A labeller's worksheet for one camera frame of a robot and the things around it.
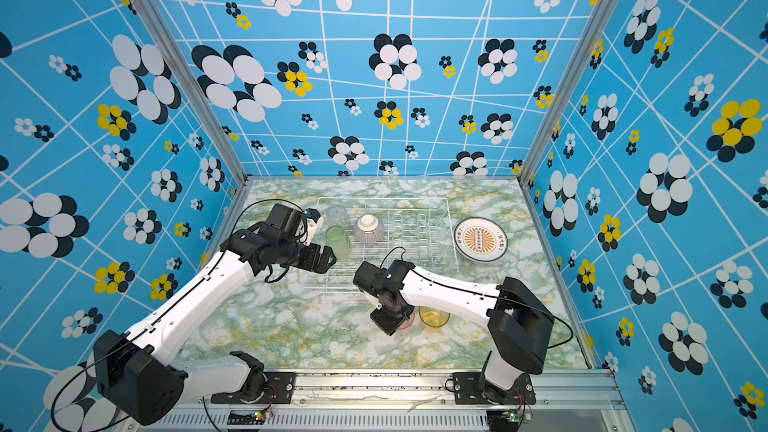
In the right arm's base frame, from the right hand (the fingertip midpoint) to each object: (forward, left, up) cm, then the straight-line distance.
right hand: (391, 323), depth 79 cm
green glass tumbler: (+22, +16, +6) cm, 28 cm away
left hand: (+14, +18, +12) cm, 26 cm away
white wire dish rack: (+34, -9, -5) cm, 35 cm away
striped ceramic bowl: (+29, +8, +3) cm, 30 cm away
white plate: (+29, -29, -3) cm, 41 cm away
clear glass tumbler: (+34, +19, +4) cm, 39 cm away
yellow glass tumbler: (+3, -12, -4) cm, 13 cm away
